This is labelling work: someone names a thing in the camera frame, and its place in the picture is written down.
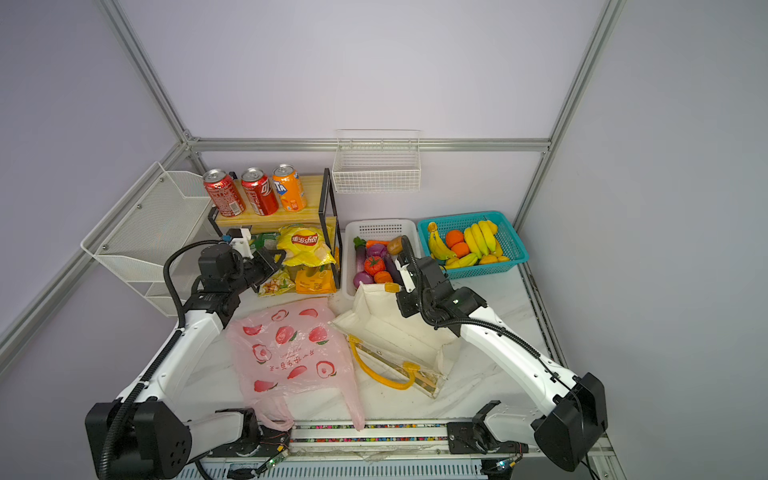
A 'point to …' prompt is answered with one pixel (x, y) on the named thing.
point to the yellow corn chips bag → (280, 282)
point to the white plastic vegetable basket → (374, 230)
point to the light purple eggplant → (360, 253)
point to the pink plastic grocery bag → (293, 347)
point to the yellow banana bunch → (481, 238)
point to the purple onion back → (377, 250)
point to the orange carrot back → (370, 243)
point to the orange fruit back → (454, 237)
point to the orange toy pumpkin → (382, 277)
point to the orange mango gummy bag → (322, 282)
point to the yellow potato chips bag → (304, 246)
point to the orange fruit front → (461, 249)
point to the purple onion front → (362, 276)
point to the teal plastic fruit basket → (511, 243)
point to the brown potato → (395, 245)
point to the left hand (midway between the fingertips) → (286, 252)
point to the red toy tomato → (374, 264)
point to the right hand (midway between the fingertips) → (400, 290)
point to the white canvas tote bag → (392, 347)
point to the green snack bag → (264, 240)
